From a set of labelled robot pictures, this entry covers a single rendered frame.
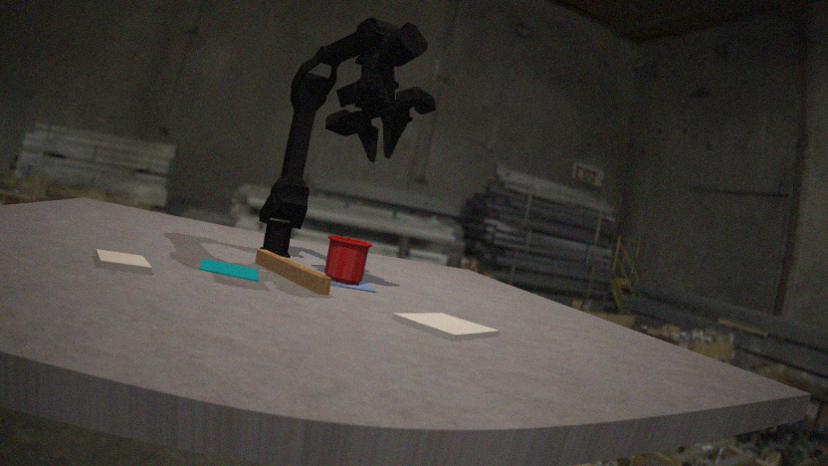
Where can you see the red cup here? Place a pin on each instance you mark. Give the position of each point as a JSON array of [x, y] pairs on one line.
[[345, 262]]

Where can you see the tan wooden bar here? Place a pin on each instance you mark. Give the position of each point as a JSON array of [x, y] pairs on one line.
[[315, 282]]

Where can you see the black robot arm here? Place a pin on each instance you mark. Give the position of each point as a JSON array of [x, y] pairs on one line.
[[381, 46]]

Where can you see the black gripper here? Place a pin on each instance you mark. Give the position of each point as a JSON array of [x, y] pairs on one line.
[[394, 115]]

